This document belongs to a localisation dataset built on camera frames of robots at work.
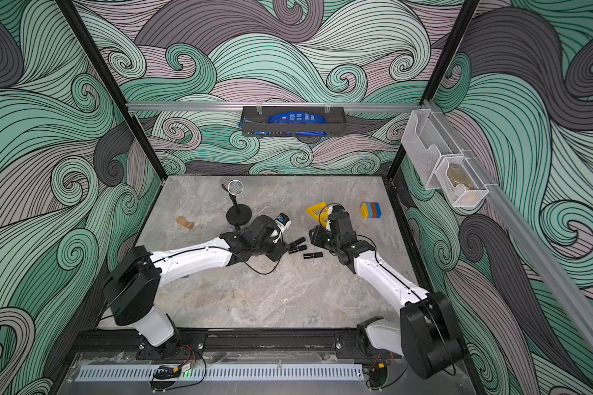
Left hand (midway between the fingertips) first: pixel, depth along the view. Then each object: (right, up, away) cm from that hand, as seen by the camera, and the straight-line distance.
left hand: (288, 240), depth 85 cm
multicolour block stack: (+36, +9, +19) cm, 42 cm away
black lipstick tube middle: (+4, -5, +9) cm, 11 cm away
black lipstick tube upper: (+3, -3, +10) cm, 11 cm away
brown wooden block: (-46, +5, +19) cm, 50 cm away
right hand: (+11, +3, +1) cm, 11 cm away
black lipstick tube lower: (+9, -7, +7) cm, 14 cm away
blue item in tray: (+3, +46, +8) cm, 47 cm away
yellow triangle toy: (+16, +7, +21) cm, 27 cm away
